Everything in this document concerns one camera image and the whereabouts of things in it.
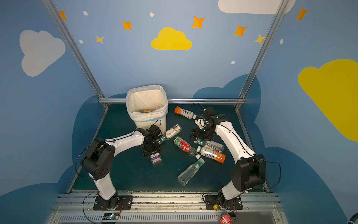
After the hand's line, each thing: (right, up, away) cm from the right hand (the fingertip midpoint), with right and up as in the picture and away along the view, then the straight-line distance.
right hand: (198, 137), depth 83 cm
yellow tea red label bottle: (-35, +17, +19) cm, 44 cm away
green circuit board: (-47, -40, -11) cm, 63 cm away
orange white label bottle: (+7, -11, +9) cm, 16 cm away
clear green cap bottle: (-9, -23, -3) cm, 25 cm away
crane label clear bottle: (-18, +1, +15) cm, 24 cm away
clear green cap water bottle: (+12, -7, +13) cm, 19 cm away
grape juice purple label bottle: (-27, -14, +5) cm, 31 cm away
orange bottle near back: (-7, +16, +28) cm, 33 cm away
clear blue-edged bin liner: (-36, +23, +19) cm, 47 cm away
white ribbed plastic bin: (-23, +9, +6) cm, 26 cm away
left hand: (-25, -11, +8) cm, 28 cm away
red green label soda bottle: (-7, -8, +8) cm, 13 cm away
